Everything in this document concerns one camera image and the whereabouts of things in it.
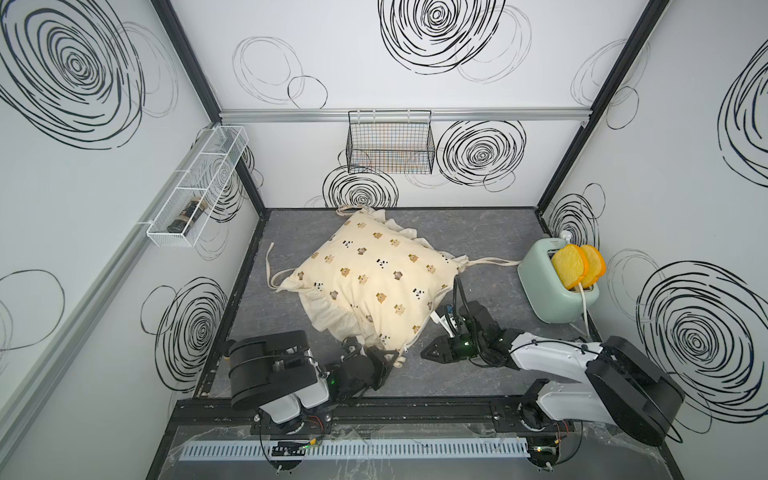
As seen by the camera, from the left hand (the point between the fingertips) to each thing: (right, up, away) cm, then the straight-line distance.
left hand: (403, 356), depth 80 cm
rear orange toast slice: (+50, +25, -4) cm, 56 cm away
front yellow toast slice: (+46, +25, 0) cm, 52 cm away
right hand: (+6, 0, -1) cm, 6 cm away
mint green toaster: (+40, +16, 0) cm, 43 cm away
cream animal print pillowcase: (-8, +19, +6) cm, 22 cm away
